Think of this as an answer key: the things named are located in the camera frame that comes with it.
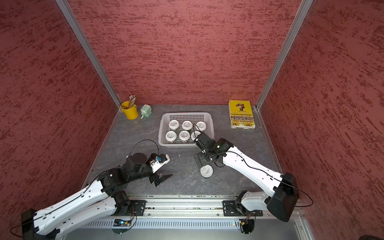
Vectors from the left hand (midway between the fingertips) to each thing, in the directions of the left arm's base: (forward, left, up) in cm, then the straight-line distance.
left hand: (165, 168), depth 74 cm
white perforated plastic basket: (+29, -4, -7) cm, 30 cm away
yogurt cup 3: (+33, -19, -7) cm, 38 cm away
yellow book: (+45, -50, -11) cm, 67 cm away
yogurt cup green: (+2, -22, -8) cm, 23 cm away
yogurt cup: (+33, 0, -6) cm, 33 cm away
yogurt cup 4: (+25, -8, -7) cm, 27 cm away
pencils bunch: (+48, +31, +1) cm, 57 cm away
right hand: (+5, -21, -1) cm, 22 cm away
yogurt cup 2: (+32, -9, -6) cm, 33 cm away
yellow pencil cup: (+45, +34, -10) cm, 57 cm away
